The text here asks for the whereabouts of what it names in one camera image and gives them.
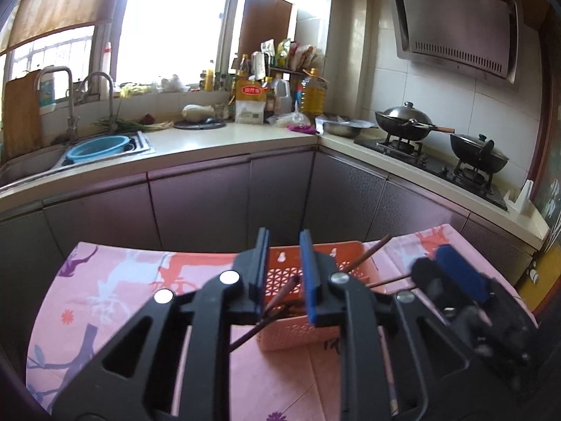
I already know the reddish wooden chopstick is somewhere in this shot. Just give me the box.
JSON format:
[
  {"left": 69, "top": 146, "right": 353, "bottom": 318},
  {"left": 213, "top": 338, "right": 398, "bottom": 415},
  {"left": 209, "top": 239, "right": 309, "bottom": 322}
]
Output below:
[{"left": 365, "top": 275, "right": 410, "bottom": 289}]

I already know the dark wooden chopstick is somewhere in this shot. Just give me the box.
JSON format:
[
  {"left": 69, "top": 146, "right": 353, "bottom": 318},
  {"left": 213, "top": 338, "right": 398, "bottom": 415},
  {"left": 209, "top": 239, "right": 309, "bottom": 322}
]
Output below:
[{"left": 228, "top": 275, "right": 300, "bottom": 353}]

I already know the brown wooden chopstick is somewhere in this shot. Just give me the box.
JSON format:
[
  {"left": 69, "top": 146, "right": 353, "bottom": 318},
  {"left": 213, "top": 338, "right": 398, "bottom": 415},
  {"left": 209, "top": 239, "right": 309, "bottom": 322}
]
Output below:
[{"left": 342, "top": 235, "right": 392, "bottom": 274}]

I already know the chrome kitchen faucet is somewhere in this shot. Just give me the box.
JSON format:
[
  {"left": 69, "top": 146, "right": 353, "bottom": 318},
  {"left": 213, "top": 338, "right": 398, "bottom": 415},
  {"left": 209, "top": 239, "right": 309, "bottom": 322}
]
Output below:
[{"left": 34, "top": 65, "right": 82, "bottom": 145}]

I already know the pink floral tablecloth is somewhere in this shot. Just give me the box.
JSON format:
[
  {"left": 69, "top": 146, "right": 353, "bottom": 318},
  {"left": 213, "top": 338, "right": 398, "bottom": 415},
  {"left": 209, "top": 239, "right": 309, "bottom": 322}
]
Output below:
[{"left": 25, "top": 222, "right": 534, "bottom": 421}]

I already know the orange plastic utensil basket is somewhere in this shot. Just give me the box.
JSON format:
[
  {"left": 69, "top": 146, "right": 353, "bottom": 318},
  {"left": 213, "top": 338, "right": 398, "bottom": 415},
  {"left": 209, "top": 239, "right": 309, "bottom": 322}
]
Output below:
[{"left": 257, "top": 240, "right": 381, "bottom": 352}]

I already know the black pan with lid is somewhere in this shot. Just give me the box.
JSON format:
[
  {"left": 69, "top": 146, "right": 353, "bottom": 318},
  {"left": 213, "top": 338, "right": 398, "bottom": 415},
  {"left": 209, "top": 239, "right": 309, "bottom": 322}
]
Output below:
[{"left": 450, "top": 133, "right": 509, "bottom": 174}]

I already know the gas stove top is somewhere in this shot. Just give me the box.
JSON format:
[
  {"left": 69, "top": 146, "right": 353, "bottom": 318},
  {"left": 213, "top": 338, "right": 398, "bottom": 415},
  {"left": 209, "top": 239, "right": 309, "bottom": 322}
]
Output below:
[{"left": 354, "top": 135, "right": 508, "bottom": 211}]

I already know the black wok with lid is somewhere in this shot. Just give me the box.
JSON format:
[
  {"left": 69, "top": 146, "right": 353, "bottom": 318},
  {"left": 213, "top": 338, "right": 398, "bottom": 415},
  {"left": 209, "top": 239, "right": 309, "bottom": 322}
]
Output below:
[{"left": 374, "top": 102, "right": 455, "bottom": 142}]

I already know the steel bowl on counter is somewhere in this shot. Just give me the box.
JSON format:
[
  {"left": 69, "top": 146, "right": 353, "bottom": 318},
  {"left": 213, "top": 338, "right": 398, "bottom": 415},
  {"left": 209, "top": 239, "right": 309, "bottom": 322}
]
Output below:
[{"left": 322, "top": 120, "right": 376, "bottom": 139}]

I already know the blue plastic basin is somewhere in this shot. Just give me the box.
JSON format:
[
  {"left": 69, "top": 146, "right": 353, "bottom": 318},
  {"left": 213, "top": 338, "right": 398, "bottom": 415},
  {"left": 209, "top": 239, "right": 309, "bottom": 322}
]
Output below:
[{"left": 66, "top": 135, "right": 130, "bottom": 163}]

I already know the yellow cooking oil bottle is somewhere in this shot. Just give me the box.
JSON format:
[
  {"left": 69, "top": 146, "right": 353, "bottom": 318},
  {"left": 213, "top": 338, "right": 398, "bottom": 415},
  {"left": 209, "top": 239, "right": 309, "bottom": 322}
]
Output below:
[{"left": 300, "top": 67, "right": 328, "bottom": 125}]

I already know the yellow labelled food bag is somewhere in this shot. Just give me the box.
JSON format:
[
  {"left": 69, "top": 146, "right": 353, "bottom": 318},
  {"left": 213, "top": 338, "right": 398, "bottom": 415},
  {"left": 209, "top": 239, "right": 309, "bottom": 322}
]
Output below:
[{"left": 235, "top": 78, "right": 266, "bottom": 125}]

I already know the range hood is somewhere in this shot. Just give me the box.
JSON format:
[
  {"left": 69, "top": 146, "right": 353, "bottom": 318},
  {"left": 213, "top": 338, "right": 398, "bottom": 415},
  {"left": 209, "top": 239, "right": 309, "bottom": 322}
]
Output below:
[{"left": 389, "top": 0, "right": 528, "bottom": 90}]

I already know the wooden cutting board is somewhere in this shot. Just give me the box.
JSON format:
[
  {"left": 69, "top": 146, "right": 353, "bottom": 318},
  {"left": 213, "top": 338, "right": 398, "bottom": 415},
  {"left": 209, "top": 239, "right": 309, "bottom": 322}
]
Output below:
[{"left": 2, "top": 69, "right": 43, "bottom": 161}]

